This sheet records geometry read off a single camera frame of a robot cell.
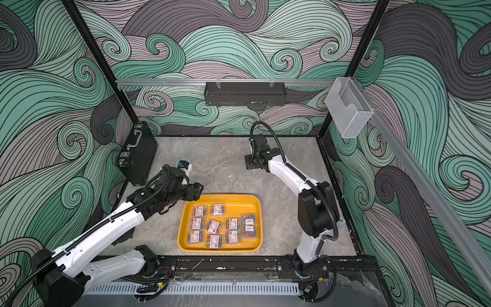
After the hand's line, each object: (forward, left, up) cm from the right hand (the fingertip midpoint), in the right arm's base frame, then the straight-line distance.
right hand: (250, 161), depth 90 cm
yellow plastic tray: (-16, +7, -14) cm, 23 cm away
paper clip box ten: (-29, +1, -12) cm, 32 cm away
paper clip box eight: (-31, +8, -12) cm, 34 cm away
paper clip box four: (-26, +24, -10) cm, 37 cm away
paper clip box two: (-20, +24, -11) cm, 33 cm away
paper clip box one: (-20, +16, -11) cm, 27 cm away
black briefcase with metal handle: (-1, +54, +4) cm, 54 cm away
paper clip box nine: (-24, +2, -12) cm, 27 cm away
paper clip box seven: (-33, +16, -12) cm, 39 cm away
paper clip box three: (-26, +9, -11) cm, 30 cm away
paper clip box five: (-27, +17, -11) cm, 34 cm away
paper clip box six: (-31, +25, -12) cm, 41 cm away
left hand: (-15, +23, +5) cm, 28 cm away
